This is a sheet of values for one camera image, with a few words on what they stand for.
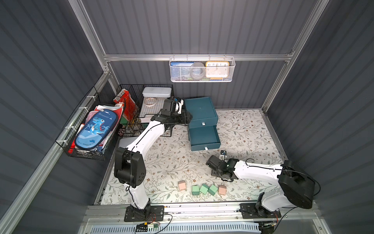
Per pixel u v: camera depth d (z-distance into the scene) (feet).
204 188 2.60
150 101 3.26
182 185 2.65
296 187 1.45
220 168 2.18
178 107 2.37
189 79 2.92
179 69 2.76
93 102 2.53
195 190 2.61
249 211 2.41
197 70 2.94
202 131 3.16
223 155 2.56
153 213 2.41
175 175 2.84
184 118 2.53
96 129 2.13
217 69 2.87
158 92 3.29
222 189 2.63
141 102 3.29
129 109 3.53
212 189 2.59
